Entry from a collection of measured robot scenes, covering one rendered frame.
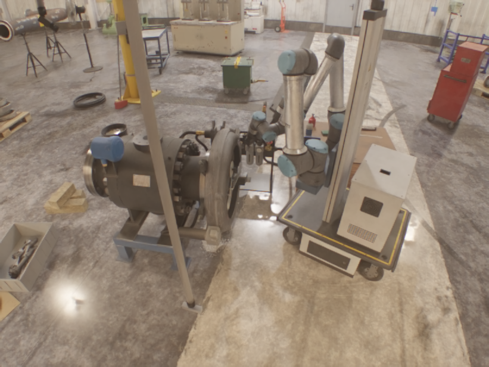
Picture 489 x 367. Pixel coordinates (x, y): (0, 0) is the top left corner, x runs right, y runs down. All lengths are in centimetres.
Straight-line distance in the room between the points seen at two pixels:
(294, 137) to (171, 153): 83
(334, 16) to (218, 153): 1081
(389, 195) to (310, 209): 75
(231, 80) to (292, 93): 371
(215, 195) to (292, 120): 63
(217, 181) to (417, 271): 178
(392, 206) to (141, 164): 165
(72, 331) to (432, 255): 289
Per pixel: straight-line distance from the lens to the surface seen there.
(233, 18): 837
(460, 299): 273
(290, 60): 160
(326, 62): 217
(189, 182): 207
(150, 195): 208
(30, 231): 318
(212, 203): 183
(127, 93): 568
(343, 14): 1231
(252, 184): 309
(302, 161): 178
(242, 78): 528
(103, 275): 256
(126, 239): 237
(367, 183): 191
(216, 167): 181
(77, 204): 316
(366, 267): 237
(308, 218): 232
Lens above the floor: 192
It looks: 38 degrees down
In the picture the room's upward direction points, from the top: straight up
